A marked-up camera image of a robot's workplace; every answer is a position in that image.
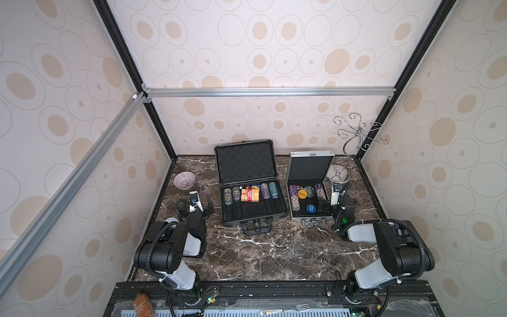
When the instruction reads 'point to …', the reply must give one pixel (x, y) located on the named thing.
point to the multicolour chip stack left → (228, 196)
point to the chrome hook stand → (340, 174)
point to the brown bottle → (143, 306)
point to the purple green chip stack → (236, 194)
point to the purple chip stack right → (265, 191)
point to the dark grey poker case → (249, 163)
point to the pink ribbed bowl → (184, 180)
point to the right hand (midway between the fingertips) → (339, 197)
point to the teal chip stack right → (273, 190)
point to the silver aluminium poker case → (307, 195)
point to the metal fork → (298, 308)
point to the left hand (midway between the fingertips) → (201, 195)
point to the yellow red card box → (250, 195)
